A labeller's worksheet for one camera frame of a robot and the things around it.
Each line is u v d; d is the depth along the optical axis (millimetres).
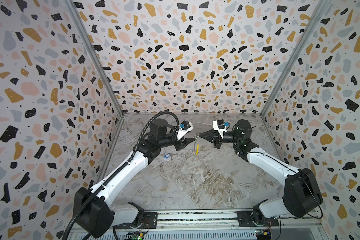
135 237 703
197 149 993
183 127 604
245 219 739
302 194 432
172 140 617
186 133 626
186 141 650
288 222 753
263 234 716
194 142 720
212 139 683
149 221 726
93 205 377
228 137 662
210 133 672
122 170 460
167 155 974
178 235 741
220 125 604
